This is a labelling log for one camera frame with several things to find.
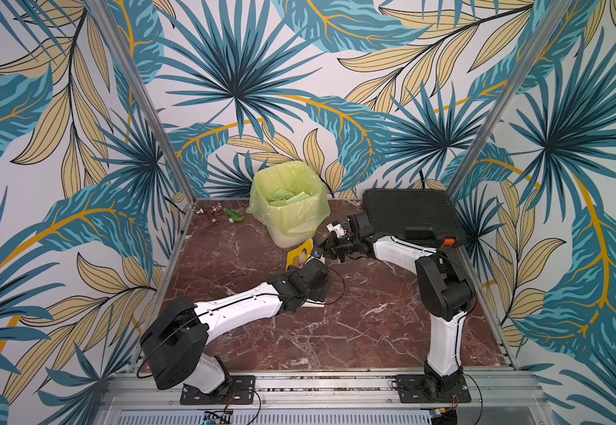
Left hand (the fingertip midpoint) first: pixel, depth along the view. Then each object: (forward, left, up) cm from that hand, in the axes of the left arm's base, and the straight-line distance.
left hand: (310, 281), depth 84 cm
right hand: (+11, -1, +2) cm, 11 cm away
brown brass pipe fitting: (+30, +40, -8) cm, 51 cm away
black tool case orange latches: (+30, -46, -1) cm, 54 cm away
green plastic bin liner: (+33, +8, +5) cm, 34 cm away
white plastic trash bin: (+17, +9, -2) cm, 19 cm away
